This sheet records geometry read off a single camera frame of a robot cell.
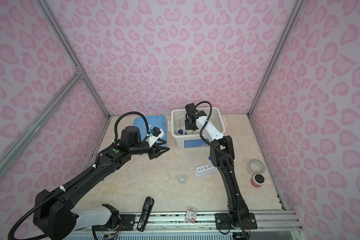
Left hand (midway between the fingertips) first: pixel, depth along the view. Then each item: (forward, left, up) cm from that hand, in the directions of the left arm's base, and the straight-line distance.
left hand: (167, 142), depth 74 cm
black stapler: (-24, +10, -20) cm, 33 cm away
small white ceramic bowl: (-9, -6, -23) cm, 26 cm away
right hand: (+26, -14, -16) cm, 34 cm away
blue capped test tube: (-11, -19, +3) cm, 22 cm away
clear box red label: (-28, -11, -22) cm, 37 cm away
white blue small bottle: (+24, -9, -23) cm, 34 cm away
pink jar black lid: (-12, -48, -20) cm, 54 cm away
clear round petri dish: (-2, -52, -26) cm, 58 cm away
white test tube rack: (-6, -20, -21) cm, 30 cm away
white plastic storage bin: (+12, -13, -15) cm, 23 cm away
